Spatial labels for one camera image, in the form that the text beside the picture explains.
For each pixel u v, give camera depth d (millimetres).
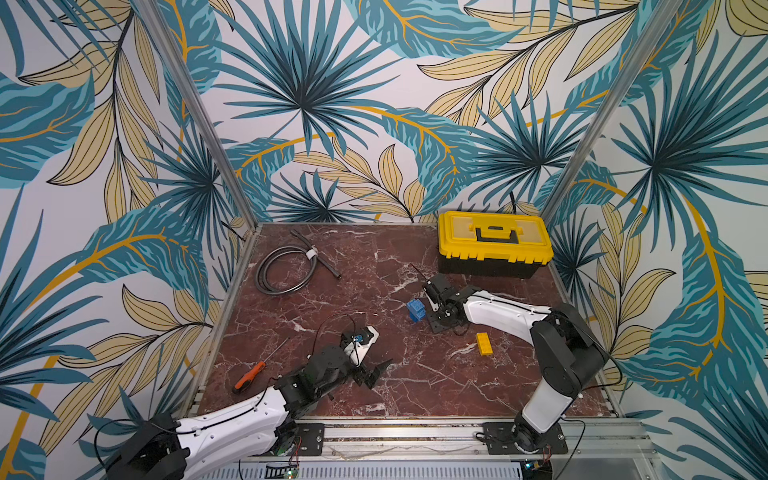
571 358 468
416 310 897
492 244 942
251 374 825
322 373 594
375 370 692
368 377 702
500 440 728
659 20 695
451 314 668
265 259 1065
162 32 703
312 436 737
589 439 758
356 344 653
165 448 457
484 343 885
